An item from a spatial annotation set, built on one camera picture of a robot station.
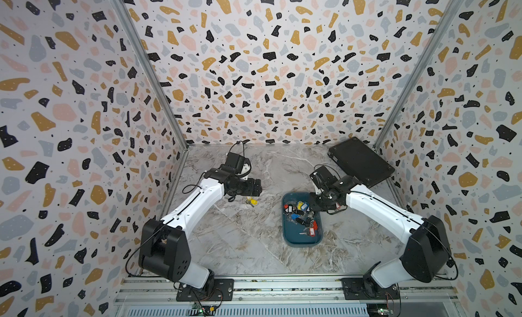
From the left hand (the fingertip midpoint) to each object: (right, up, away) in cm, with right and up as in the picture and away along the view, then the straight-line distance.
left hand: (255, 188), depth 85 cm
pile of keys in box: (+20, -12, +8) cm, 25 cm away
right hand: (+24, -7, -1) cm, 25 cm away
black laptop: (+55, +13, +29) cm, 63 cm away
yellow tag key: (-3, -8, +13) cm, 16 cm away
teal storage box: (+15, -21, +2) cm, 26 cm away
